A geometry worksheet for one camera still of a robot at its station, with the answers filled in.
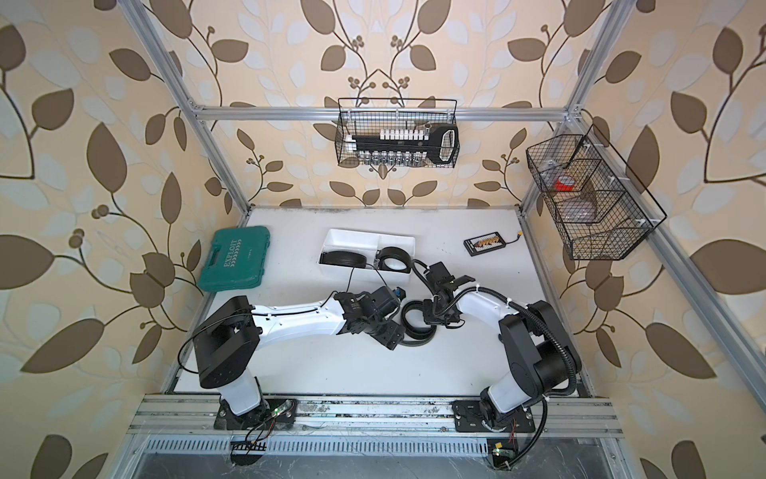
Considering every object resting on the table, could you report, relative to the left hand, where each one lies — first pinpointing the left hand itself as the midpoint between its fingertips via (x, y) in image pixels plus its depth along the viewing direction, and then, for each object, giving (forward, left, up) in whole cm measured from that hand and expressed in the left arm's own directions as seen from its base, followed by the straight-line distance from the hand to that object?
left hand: (392, 327), depth 84 cm
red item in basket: (+29, -46, +28) cm, 61 cm away
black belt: (-2, -7, -2) cm, 8 cm away
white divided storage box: (+30, +9, +1) cm, 31 cm away
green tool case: (+23, +53, 0) cm, 58 cm away
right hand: (+5, -12, -5) cm, 14 cm away
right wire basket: (+20, -52, +30) cm, 63 cm away
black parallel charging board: (+33, -33, -3) cm, 47 cm away
